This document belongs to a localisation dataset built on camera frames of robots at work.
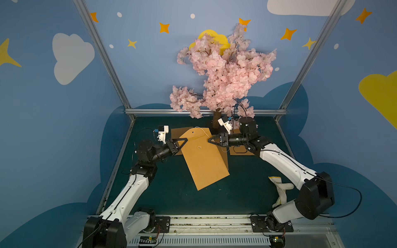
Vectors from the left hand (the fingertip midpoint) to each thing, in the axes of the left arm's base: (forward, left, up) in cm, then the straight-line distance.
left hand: (188, 138), depth 71 cm
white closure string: (+4, -7, +1) cm, 8 cm away
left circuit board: (-37, +18, -33) cm, 53 cm away
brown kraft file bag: (-4, -24, -3) cm, 24 cm away
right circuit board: (-36, -44, -33) cm, 66 cm away
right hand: (+2, -11, -3) cm, 12 cm away
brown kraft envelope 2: (+12, -21, -29) cm, 38 cm away
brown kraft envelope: (-8, -7, -6) cm, 12 cm away
